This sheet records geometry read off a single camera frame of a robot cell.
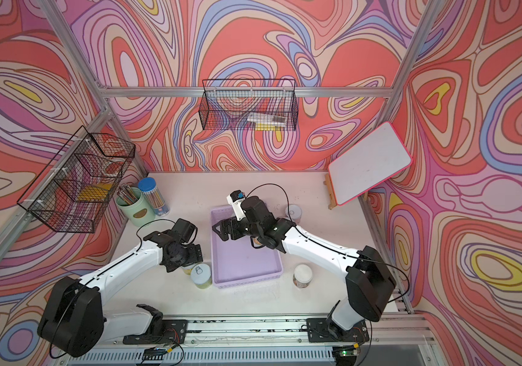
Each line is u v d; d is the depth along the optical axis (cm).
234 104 100
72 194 74
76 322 41
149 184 91
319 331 72
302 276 79
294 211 98
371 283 42
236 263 88
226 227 68
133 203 90
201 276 80
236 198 69
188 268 82
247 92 88
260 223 60
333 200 102
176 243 64
